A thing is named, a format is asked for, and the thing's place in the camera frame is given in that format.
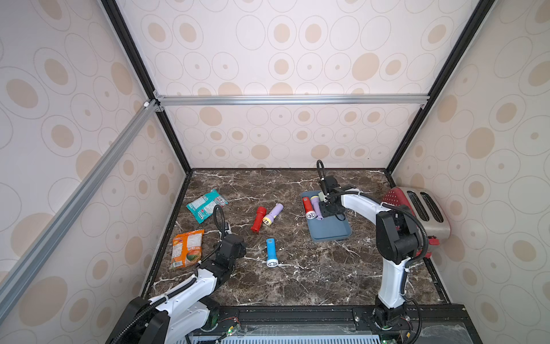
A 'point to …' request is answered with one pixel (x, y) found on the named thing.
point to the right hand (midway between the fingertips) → (336, 210)
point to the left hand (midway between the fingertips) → (240, 238)
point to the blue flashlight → (271, 253)
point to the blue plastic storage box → (329, 228)
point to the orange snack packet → (187, 249)
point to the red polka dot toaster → (428, 205)
